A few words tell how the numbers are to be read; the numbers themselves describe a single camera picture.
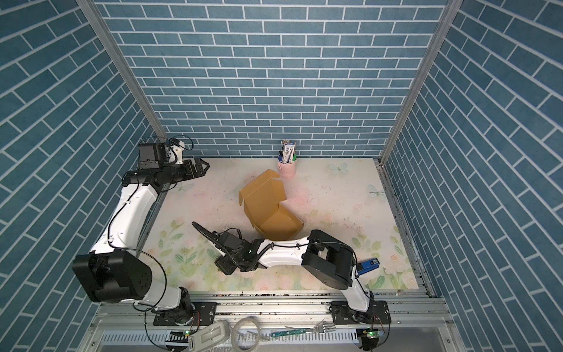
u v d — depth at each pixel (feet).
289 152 3.42
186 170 2.32
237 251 2.07
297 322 2.42
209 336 2.25
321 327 2.32
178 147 2.37
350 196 3.55
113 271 1.34
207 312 2.42
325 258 1.74
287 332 2.29
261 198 2.75
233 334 2.25
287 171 3.59
